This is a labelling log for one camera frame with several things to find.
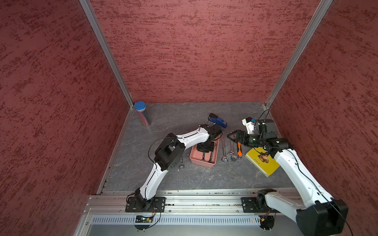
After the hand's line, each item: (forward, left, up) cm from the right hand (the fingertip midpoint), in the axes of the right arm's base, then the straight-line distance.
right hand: (232, 140), depth 77 cm
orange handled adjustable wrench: (+3, -9, -19) cm, 21 cm away
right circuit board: (-34, -16, -24) cm, 45 cm away
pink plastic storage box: (-3, +13, -19) cm, 23 cm away
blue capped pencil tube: (+27, +55, 0) cm, 61 cm away
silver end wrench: (-5, +28, -19) cm, 34 cm away
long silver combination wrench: (-1, +1, -22) cm, 22 cm away
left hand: (+2, +14, -19) cm, 23 cm away
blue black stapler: (+27, +2, -17) cm, 32 cm away
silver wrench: (-1, +10, -18) cm, 21 cm away
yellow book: (-5, -21, -17) cm, 27 cm away
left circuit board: (-32, +48, -20) cm, 61 cm away
